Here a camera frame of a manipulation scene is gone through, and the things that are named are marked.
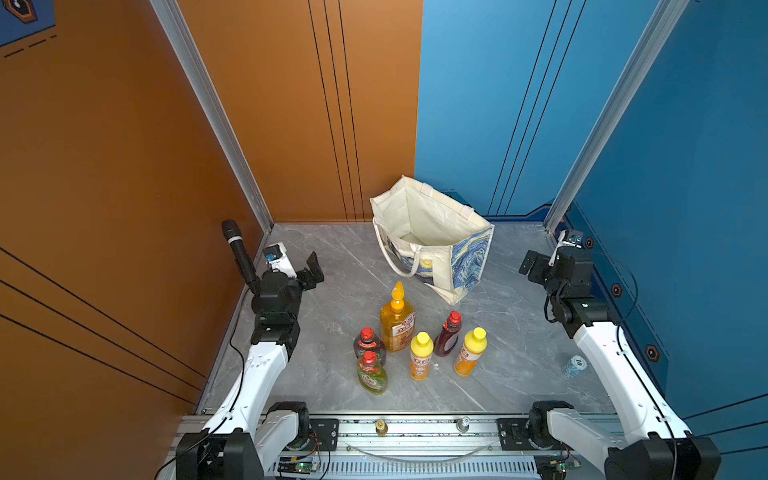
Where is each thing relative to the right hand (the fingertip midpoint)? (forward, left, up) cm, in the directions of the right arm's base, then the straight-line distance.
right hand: (545, 257), depth 78 cm
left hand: (+1, +65, 0) cm, 65 cm away
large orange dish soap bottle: (-15, +39, -7) cm, 42 cm away
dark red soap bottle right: (-17, +26, -13) cm, 33 cm away
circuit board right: (-43, +2, -27) cm, 50 cm away
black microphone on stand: (+7, +85, +2) cm, 85 cm away
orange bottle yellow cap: (-23, +33, -6) cm, 41 cm away
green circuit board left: (-43, +63, -26) cm, 80 cm away
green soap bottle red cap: (-26, +45, -14) cm, 54 cm away
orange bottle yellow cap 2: (-22, +21, -5) cm, 31 cm away
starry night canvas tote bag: (+23, +30, -15) cm, 40 cm away
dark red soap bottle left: (-20, +46, -8) cm, 51 cm away
